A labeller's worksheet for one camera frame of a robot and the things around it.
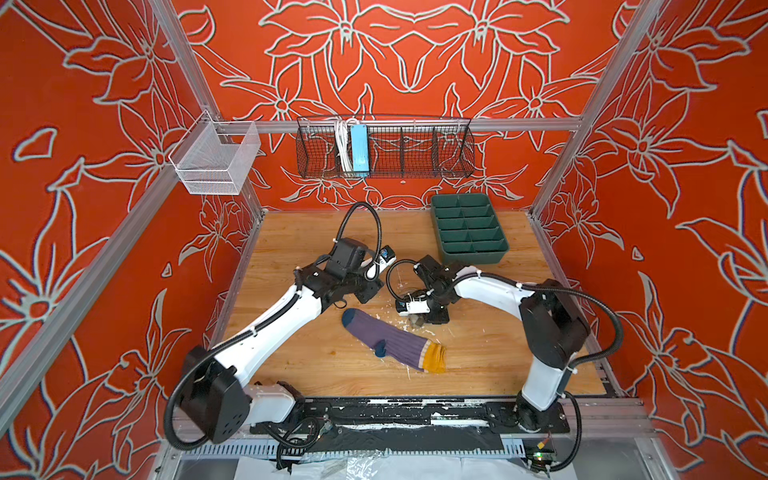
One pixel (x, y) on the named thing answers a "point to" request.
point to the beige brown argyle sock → (416, 320)
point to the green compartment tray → (468, 229)
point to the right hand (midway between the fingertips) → (423, 311)
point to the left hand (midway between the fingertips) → (376, 273)
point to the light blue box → (360, 150)
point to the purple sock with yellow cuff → (387, 340)
